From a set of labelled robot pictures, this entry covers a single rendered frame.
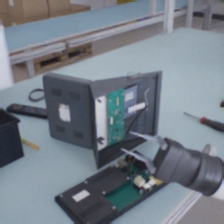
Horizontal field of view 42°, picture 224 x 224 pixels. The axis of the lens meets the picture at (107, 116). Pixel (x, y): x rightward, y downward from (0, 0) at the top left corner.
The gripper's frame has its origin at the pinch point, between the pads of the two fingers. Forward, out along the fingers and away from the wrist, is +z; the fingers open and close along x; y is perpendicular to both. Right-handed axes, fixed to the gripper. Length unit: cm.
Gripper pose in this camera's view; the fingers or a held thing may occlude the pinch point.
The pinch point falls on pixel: (126, 140)
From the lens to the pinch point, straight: 56.7
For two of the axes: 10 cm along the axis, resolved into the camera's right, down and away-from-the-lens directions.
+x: -3.9, 8.9, 2.3
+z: -9.2, -3.5, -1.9
